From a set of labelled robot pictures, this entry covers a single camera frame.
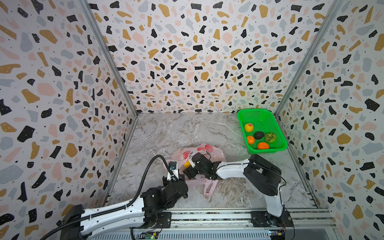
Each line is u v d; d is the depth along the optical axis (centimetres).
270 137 100
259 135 103
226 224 73
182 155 78
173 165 64
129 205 50
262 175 52
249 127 107
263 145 97
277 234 72
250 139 100
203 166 71
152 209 53
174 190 55
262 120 117
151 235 70
